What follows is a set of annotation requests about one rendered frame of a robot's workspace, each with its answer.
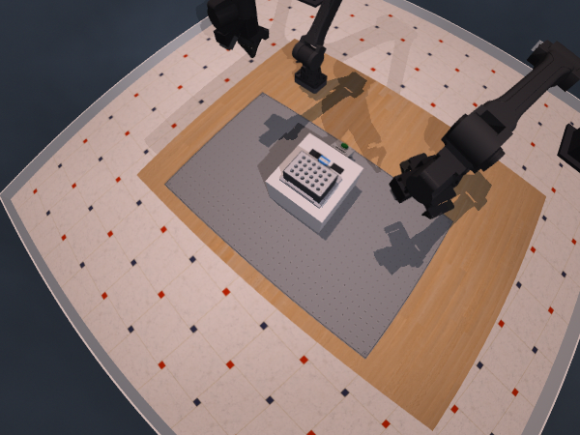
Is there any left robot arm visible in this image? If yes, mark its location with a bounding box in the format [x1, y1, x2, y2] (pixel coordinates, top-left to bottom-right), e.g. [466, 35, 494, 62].
[389, 40, 580, 205]

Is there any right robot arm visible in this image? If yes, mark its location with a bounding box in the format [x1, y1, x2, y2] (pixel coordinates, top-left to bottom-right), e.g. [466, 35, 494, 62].
[207, 0, 342, 89]

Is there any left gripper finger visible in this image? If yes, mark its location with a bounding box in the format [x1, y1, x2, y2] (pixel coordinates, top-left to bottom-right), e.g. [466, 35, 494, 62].
[422, 200, 454, 219]
[399, 160, 411, 173]

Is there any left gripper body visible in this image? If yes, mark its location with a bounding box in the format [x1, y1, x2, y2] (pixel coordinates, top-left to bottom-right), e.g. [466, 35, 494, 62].
[408, 153, 456, 218]

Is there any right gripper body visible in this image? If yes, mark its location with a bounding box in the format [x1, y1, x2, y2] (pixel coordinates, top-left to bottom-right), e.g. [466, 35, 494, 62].
[238, 12, 270, 45]

